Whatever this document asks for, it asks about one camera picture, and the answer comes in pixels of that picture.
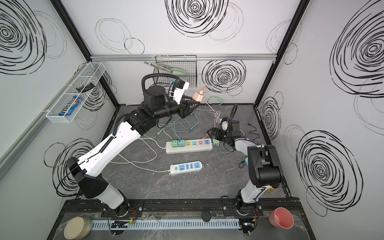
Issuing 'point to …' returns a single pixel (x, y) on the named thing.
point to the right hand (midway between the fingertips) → (213, 132)
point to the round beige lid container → (77, 228)
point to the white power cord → (131, 162)
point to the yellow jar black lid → (270, 190)
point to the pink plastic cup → (281, 217)
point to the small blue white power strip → (186, 167)
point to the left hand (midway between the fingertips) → (198, 101)
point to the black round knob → (206, 216)
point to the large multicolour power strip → (190, 146)
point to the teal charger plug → (246, 160)
